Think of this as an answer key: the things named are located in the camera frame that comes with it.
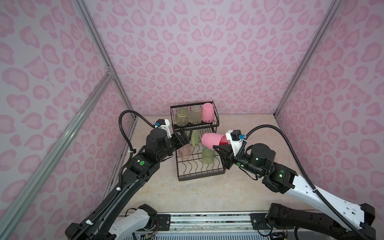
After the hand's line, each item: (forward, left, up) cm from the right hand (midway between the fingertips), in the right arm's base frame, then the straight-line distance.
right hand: (214, 147), depth 60 cm
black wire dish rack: (+13, +8, -34) cm, 37 cm away
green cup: (+11, +2, -28) cm, 30 cm away
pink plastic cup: (+29, +2, -9) cm, 30 cm away
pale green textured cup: (+27, +9, -8) cm, 30 cm away
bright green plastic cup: (+25, +17, -9) cm, 31 cm away
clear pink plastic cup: (+16, +16, -32) cm, 39 cm away
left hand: (+8, +11, -1) cm, 14 cm away
